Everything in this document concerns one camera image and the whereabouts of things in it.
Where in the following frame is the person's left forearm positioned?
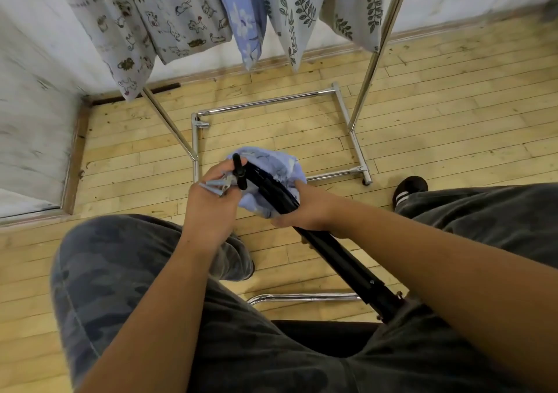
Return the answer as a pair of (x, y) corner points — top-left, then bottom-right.
(76, 238), (227, 393)

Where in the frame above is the black chair seat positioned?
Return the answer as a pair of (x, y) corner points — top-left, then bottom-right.
(270, 320), (382, 359)

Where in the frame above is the chrome clothes rack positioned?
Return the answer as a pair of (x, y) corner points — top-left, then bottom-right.
(140, 0), (416, 187)

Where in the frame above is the person's right hand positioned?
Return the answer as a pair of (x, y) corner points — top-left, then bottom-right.
(270, 180), (346, 240)

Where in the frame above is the blue floral bag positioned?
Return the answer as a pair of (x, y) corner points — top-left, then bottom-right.
(199, 146), (308, 220)

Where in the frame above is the black striped right shoe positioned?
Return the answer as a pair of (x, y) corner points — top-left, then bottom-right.
(392, 176), (430, 210)

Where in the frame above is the person's right forearm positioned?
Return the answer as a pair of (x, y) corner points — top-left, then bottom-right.
(331, 199), (558, 393)

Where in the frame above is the person's left hand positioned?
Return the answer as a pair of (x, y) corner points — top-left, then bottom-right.
(183, 158), (248, 255)

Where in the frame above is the chrome chair frame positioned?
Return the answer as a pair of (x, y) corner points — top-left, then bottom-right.
(247, 292), (363, 307)

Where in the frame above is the black baseboard strip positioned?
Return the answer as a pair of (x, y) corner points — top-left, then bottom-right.
(91, 83), (182, 106)

